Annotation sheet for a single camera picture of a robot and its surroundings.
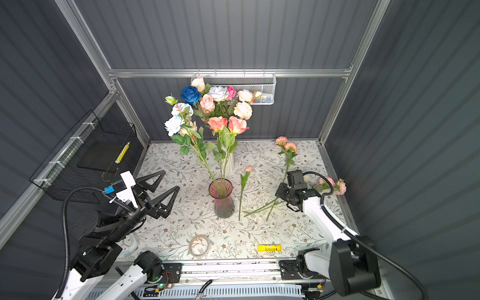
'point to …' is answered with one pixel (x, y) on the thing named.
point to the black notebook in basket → (100, 155)
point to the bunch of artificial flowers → (289, 151)
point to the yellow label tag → (272, 248)
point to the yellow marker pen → (120, 157)
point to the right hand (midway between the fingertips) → (283, 192)
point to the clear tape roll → (199, 245)
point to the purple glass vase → (220, 189)
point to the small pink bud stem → (244, 180)
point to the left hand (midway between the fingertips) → (171, 180)
